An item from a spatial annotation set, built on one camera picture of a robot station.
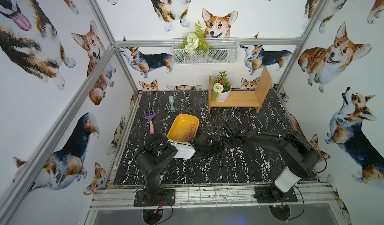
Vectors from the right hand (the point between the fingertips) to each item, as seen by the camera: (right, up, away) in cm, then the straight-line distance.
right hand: (228, 141), depth 93 cm
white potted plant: (-4, +33, 0) cm, 34 cm away
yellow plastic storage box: (-28, +7, +7) cm, 30 cm away
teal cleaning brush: (-40, +26, +23) cm, 53 cm away
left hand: (-4, -1, -5) cm, 6 cm away
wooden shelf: (+15, +27, +18) cm, 36 cm away
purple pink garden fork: (-53, +14, +13) cm, 56 cm away
